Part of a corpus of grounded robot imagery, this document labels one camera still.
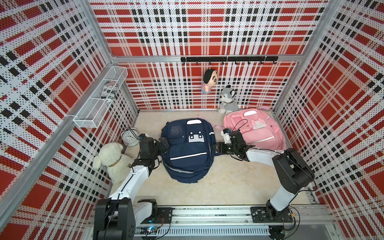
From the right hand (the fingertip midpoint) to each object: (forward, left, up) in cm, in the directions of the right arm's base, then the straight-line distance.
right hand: (217, 146), depth 93 cm
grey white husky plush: (+34, -10, +4) cm, 35 cm away
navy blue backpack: (0, +16, -4) cm, 17 cm away
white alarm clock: (+8, +58, -1) cm, 58 cm away
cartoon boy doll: (+32, +4, +29) cm, 43 cm away
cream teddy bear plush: (-13, +56, +13) cm, 59 cm away
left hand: (-1, +32, +6) cm, 33 cm away
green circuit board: (-43, +35, -4) cm, 55 cm away
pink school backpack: (+17, -30, -2) cm, 35 cm away
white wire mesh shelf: (+15, +77, +16) cm, 80 cm away
